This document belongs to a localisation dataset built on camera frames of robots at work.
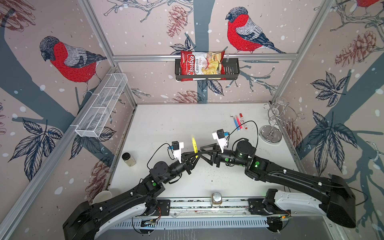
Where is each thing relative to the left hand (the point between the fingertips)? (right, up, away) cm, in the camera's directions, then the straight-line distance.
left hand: (200, 155), depth 65 cm
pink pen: (+31, +13, +45) cm, 56 cm away
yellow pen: (-2, +4, +1) cm, 5 cm away
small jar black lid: (-41, -5, +17) cm, 45 cm away
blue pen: (+28, +14, +46) cm, 55 cm away
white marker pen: (+33, +13, +44) cm, 56 cm away
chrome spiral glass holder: (+65, +19, +51) cm, 84 cm away
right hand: (-2, 0, -1) cm, 2 cm away
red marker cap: (+33, +18, +49) cm, 62 cm away
